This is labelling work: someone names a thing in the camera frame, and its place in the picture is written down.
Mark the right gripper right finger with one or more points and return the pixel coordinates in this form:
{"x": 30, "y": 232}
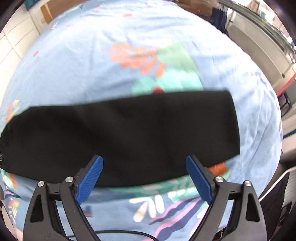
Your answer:
{"x": 214, "y": 190}

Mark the blue patterned bed sheet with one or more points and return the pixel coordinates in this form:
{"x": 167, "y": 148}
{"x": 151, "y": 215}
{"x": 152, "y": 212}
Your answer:
{"x": 105, "y": 50}

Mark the black pants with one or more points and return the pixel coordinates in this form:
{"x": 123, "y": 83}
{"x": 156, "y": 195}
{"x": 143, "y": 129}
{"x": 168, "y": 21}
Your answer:
{"x": 142, "y": 140}

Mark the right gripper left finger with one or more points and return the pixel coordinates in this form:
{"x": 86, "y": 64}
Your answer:
{"x": 43, "y": 221}

